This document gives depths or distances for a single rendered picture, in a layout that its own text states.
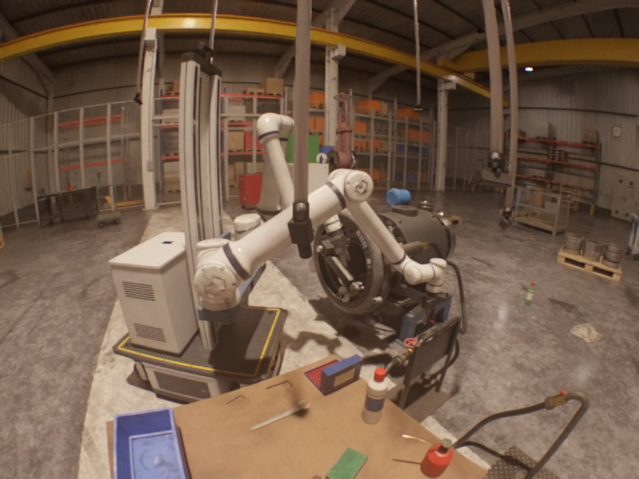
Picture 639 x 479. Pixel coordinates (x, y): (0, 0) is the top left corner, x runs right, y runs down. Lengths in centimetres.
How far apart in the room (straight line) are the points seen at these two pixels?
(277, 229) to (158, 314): 80
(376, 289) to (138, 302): 131
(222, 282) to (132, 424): 58
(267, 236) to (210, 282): 25
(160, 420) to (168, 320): 62
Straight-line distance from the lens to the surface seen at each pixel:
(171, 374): 163
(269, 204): 170
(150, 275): 141
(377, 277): 168
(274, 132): 151
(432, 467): 90
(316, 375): 118
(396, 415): 107
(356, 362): 108
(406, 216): 216
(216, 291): 101
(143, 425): 104
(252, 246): 99
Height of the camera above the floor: 129
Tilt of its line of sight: 16 degrees down
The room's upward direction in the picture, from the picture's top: 1 degrees clockwise
